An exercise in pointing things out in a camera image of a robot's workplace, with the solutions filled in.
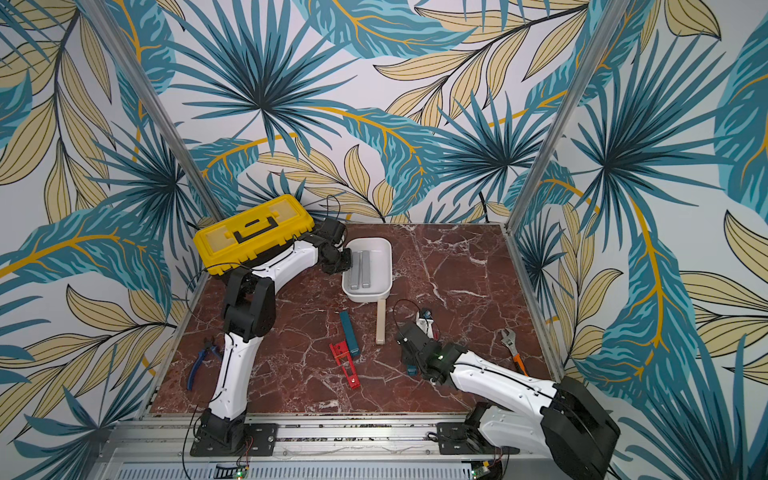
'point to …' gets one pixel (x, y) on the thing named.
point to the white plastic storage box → (381, 270)
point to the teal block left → (353, 349)
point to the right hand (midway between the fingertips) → (410, 345)
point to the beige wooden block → (381, 322)
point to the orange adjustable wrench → (510, 340)
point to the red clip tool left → (342, 353)
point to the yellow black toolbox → (251, 236)
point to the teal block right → (412, 370)
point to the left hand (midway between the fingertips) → (350, 267)
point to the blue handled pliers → (208, 345)
